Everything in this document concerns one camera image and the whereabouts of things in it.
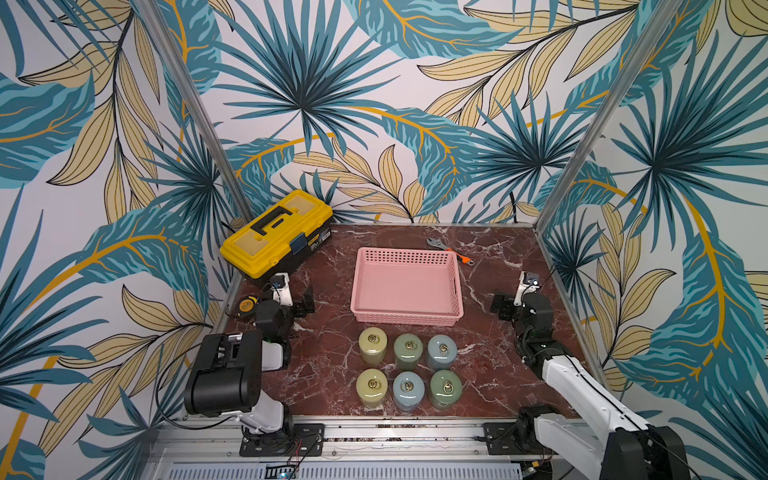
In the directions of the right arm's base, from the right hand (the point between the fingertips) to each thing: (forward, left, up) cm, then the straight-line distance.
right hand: (516, 292), depth 85 cm
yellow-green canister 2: (-23, +41, -5) cm, 48 cm away
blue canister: (-14, +22, -5) cm, 27 cm away
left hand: (+6, +64, -5) cm, 65 cm away
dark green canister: (-14, +32, -6) cm, 35 cm away
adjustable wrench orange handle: (+31, +17, -12) cm, 37 cm away
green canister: (-24, +23, -5) cm, 34 cm away
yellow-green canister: (-12, +41, -5) cm, 43 cm away
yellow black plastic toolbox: (+17, +72, +4) cm, 74 cm away
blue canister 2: (-24, +32, -5) cm, 41 cm away
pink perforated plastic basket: (+10, +30, -11) cm, 33 cm away
